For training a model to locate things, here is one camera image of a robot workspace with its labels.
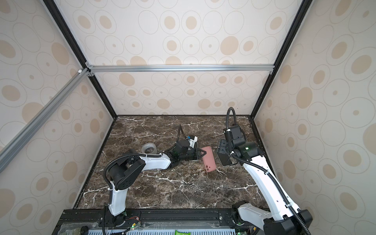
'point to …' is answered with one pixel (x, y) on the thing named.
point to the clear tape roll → (149, 148)
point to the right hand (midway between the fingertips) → (231, 145)
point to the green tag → (179, 233)
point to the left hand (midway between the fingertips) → (211, 154)
